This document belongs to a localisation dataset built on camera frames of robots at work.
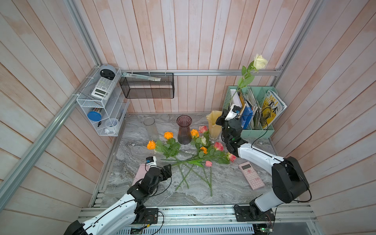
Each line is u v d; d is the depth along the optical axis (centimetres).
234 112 69
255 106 91
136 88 107
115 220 50
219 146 92
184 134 101
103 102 69
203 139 98
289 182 44
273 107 96
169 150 96
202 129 104
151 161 73
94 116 77
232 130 64
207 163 90
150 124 88
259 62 65
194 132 103
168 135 101
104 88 78
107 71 80
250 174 86
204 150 93
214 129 91
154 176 62
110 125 86
